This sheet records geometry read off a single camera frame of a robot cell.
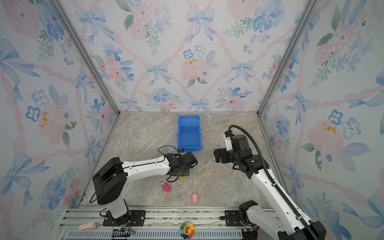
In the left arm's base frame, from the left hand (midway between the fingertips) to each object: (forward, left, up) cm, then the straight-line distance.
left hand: (186, 170), depth 86 cm
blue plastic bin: (+30, -1, -4) cm, 30 cm away
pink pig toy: (-14, -5, -4) cm, 15 cm away
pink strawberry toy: (-9, +11, -2) cm, 14 cm away
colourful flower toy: (-28, -1, -3) cm, 28 cm away
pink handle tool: (-28, +45, -1) cm, 53 cm away
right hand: (+5, -19, +14) cm, 24 cm away
